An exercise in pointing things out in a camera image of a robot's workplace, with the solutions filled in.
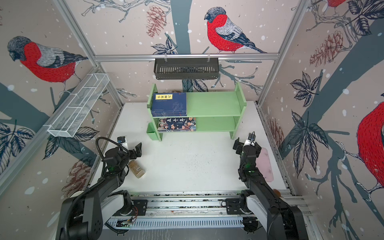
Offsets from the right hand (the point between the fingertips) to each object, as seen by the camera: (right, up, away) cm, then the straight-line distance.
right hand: (247, 141), depth 84 cm
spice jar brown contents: (-63, -15, -3) cm, 65 cm away
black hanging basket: (-36, +49, +21) cm, 64 cm away
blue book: (-44, +21, -6) cm, 49 cm away
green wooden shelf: (-19, +17, -5) cm, 26 cm away
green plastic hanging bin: (-60, +4, +17) cm, 63 cm away
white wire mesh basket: (-92, +17, -8) cm, 94 cm away
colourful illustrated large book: (-41, +9, +5) cm, 43 cm away
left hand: (-68, -1, +2) cm, 68 cm away
